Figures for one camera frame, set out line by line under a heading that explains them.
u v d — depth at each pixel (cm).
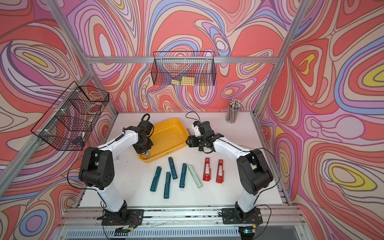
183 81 89
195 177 84
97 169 48
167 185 81
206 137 70
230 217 73
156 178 84
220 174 88
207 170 89
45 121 66
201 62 88
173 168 88
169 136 107
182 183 82
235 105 101
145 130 74
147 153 80
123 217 65
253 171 47
